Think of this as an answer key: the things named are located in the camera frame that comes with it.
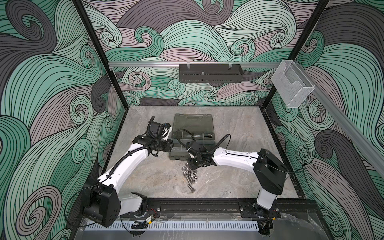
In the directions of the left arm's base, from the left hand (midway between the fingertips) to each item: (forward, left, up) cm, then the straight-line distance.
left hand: (171, 143), depth 82 cm
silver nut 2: (-12, -8, -14) cm, 20 cm away
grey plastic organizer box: (+24, -10, -16) cm, 30 cm away
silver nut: (-9, -7, -13) cm, 18 cm away
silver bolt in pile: (-15, -10, -13) cm, 22 cm away
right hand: (-8, -11, -10) cm, 17 cm away
